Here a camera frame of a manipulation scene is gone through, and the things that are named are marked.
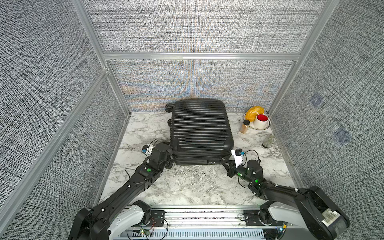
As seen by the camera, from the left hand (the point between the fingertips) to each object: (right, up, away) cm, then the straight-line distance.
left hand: (174, 142), depth 80 cm
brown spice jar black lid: (+46, +8, +23) cm, 52 cm away
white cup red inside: (+58, +13, +24) cm, 64 cm away
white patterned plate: (+54, +11, +30) cm, 63 cm away
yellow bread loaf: (+54, +19, +31) cm, 65 cm away
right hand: (+26, -9, +3) cm, 27 cm away
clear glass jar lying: (+57, 0, +13) cm, 59 cm away
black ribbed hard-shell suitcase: (+14, +6, +2) cm, 15 cm away
